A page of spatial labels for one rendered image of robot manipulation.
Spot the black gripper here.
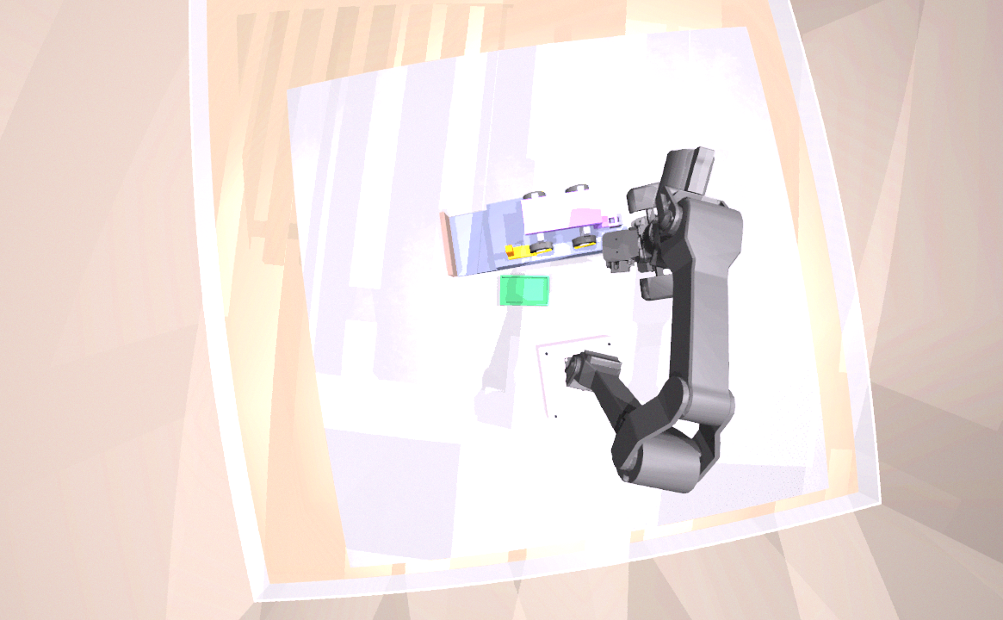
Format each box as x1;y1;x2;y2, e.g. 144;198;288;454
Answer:
626;182;673;301

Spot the yellow wedge chock with orange handle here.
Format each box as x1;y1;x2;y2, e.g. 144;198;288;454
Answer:
505;245;537;260

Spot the green tray floor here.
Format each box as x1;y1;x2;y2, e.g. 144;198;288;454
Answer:
502;277;547;304

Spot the pale lavender ramp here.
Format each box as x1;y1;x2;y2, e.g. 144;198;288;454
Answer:
439;180;628;277

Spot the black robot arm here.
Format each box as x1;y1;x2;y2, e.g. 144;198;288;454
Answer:
564;146;744;493

